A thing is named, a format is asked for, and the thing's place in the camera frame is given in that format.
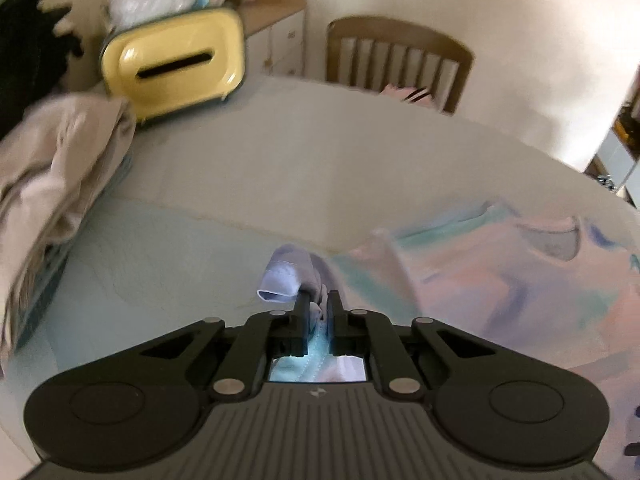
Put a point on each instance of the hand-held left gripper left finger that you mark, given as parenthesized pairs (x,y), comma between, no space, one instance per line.
(301,320)

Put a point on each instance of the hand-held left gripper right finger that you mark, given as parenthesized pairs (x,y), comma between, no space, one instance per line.
(336,320)

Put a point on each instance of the pastel tie-dye shirt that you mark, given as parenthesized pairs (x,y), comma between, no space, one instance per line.
(500,285)

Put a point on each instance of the blue white printed tablecloth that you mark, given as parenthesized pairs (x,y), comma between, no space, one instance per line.
(300,160)

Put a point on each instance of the pink striped cloth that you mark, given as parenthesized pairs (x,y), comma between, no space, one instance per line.
(405,95)

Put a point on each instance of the white drawer cabinet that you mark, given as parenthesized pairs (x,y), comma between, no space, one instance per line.
(280,45)

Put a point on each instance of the yellow tissue box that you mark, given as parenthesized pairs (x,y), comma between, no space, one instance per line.
(210,50)

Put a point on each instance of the beige grey garment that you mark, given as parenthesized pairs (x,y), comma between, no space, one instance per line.
(50,175)

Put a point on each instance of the wooden chair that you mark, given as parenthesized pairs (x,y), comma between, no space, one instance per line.
(400,30)

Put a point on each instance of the black garment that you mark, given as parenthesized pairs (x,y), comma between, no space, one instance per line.
(25,60)

